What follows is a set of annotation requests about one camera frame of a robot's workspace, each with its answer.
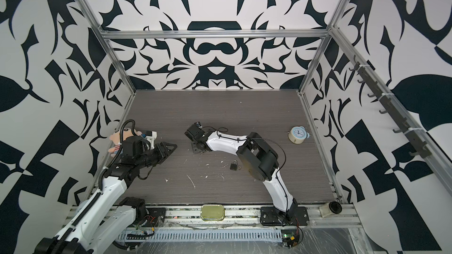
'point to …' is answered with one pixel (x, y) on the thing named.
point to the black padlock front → (233, 165)
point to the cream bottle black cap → (328, 209)
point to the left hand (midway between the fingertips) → (174, 145)
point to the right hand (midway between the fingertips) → (198, 145)
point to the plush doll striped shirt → (118, 137)
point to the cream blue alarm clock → (298, 134)
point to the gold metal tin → (212, 212)
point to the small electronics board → (289, 237)
